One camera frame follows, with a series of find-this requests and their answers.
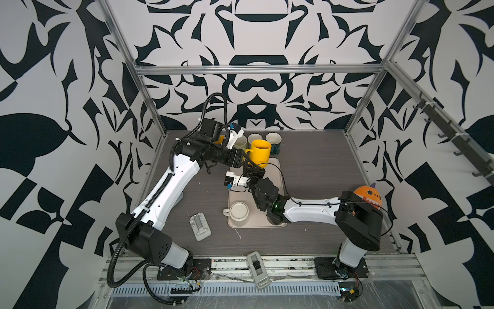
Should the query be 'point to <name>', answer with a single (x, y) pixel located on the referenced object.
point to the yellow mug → (260, 152)
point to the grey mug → (253, 136)
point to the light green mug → (241, 143)
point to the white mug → (238, 213)
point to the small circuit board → (348, 290)
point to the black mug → (275, 219)
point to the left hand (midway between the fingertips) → (243, 153)
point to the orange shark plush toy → (370, 194)
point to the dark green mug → (274, 139)
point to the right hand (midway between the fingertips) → (252, 156)
